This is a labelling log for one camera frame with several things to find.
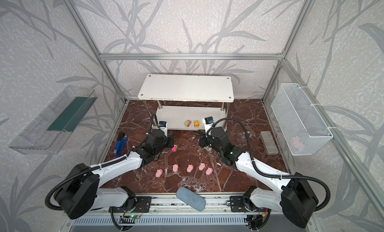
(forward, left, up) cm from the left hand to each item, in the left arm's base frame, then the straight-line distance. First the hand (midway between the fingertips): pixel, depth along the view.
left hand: (176, 130), depth 87 cm
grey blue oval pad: (-34, -11, -8) cm, 37 cm away
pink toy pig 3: (-18, -9, -11) cm, 23 cm away
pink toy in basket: (-12, -63, +9) cm, 64 cm away
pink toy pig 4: (-17, -15, -10) cm, 25 cm away
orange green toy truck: (+9, -12, -5) cm, 16 cm away
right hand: (-2, -14, +9) cm, 17 cm away
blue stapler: (-5, +36, -11) cm, 38 cm away
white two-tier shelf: (+6, -8, +20) cm, 22 cm away
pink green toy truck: (+9, -6, -5) cm, 11 cm away
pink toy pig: (-21, +8, -11) cm, 25 cm away
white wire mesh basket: (-13, -58, +23) cm, 63 cm away
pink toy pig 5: (-20, -20, -10) cm, 30 cm away
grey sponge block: (-2, -59, -10) cm, 59 cm away
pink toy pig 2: (-18, -1, -11) cm, 21 cm away
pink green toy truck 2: (-6, +1, -11) cm, 13 cm away
